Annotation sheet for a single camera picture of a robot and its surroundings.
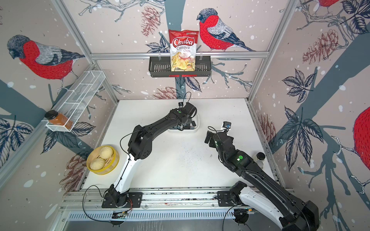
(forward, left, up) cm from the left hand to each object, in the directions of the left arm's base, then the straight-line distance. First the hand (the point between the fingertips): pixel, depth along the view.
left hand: (188, 117), depth 99 cm
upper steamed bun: (-25, +50, -2) cm, 56 cm away
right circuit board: (-54, -28, -8) cm, 61 cm away
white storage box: (-5, +1, -6) cm, 8 cm away
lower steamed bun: (-32, +52, -2) cm, 61 cm away
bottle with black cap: (-30, -40, +3) cm, 50 cm away
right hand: (-19, -15, +11) cm, 27 cm away
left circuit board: (-55, +35, -10) cm, 66 cm away
